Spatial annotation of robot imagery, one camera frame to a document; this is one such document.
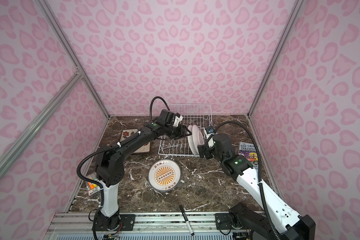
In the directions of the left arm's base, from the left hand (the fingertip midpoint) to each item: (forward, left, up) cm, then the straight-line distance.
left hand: (191, 132), depth 85 cm
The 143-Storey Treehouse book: (-4, -38, -18) cm, 42 cm away
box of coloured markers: (-24, +55, -18) cm, 63 cm away
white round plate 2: (+3, -3, -4) cm, 6 cm away
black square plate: (+12, +43, -15) cm, 48 cm away
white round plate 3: (+5, -7, -13) cm, 15 cm away
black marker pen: (-41, +3, -18) cm, 45 cm away
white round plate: (-17, +16, -19) cm, 30 cm away
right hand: (-9, -8, +4) cm, 13 cm away
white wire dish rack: (+30, 0, -17) cm, 35 cm away
